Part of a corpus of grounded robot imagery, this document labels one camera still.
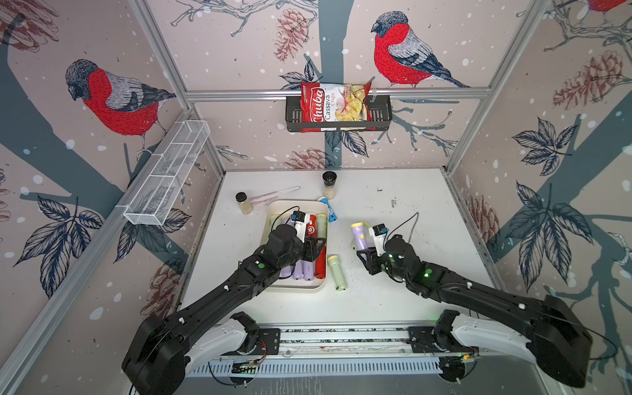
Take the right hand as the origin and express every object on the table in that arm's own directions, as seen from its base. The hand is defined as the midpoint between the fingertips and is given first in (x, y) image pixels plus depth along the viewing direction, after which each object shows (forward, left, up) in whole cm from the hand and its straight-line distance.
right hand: (360, 250), depth 81 cm
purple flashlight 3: (-4, +18, -8) cm, 20 cm away
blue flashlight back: (+19, +10, -8) cm, 23 cm away
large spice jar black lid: (+33, +12, 0) cm, 35 cm away
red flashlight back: (-2, +14, -7) cm, 16 cm away
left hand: (+1, +12, +7) cm, 14 cm away
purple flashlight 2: (-4, +22, -8) cm, 24 cm away
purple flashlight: (+3, +1, +5) cm, 6 cm away
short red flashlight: (+13, +18, -7) cm, 23 cm away
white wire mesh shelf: (+3, +63, +20) cm, 67 cm away
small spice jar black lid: (+22, +47, -4) cm, 52 cm away
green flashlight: (+17, +33, -9) cm, 38 cm away
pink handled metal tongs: (+29, +42, -10) cm, 52 cm away
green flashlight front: (-4, +8, -9) cm, 13 cm away
